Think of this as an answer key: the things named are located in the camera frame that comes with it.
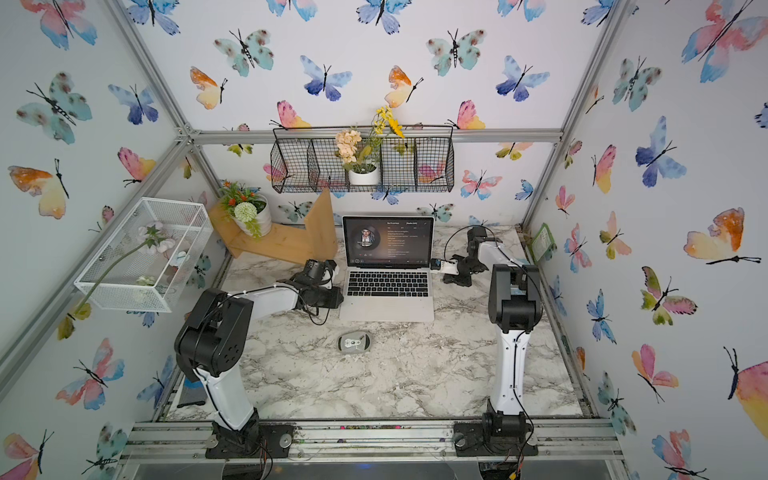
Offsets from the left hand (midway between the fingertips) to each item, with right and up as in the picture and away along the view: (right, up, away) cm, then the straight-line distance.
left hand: (343, 294), depth 99 cm
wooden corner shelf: (-17, +17, +6) cm, 25 cm away
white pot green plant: (-29, +28, -5) cm, 40 cm away
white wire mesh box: (-37, +8, -32) cm, 49 cm away
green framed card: (+71, +17, +12) cm, 74 cm away
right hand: (+38, +7, +7) cm, 39 cm away
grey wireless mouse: (+5, -12, -12) cm, 18 cm away
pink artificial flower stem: (-41, +17, -27) cm, 52 cm away
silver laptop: (+15, +11, +6) cm, 19 cm away
